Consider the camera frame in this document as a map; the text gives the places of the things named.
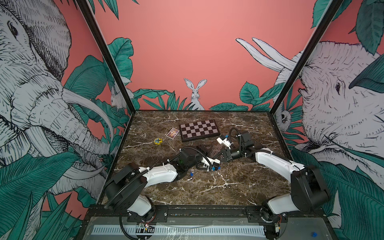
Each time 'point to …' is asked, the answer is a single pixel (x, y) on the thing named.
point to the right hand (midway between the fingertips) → (214, 158)
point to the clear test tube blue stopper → (191, 174)
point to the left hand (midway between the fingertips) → (210, 141)
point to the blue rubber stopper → (314, 234)
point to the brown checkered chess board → (198, 130)
